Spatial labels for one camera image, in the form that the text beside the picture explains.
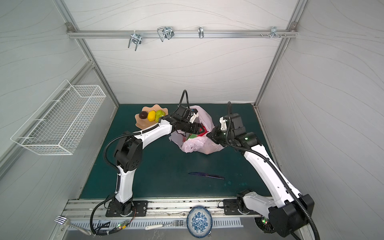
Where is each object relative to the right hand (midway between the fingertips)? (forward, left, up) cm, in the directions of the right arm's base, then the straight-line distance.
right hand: (208, 130), depth 74 cm
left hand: (+10, +3, -12) cm, 16 cm away
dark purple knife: (-13, -2, -27) cm, 30 cm away
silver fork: (-40, +66, -22) cm, 80 cm away
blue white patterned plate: (-36, +3, -24) cm, 44 cm away
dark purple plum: (+24, +46, -17) cm, 55 cm away
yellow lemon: (+25, +41, -20) cm, 52 cm away
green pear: (+26, +36, -18) cm, 48 cm away
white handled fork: (-37, +14, -24) cm, 47 cm away
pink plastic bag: (-7, +2, -2) cm, 7 cm away
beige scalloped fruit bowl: (+20, +47, -23) cm, 56 cm away
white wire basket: (-6, +70, +7) cm, 71 cm away
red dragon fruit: (+7, +3, -12) cm, 14 cm away
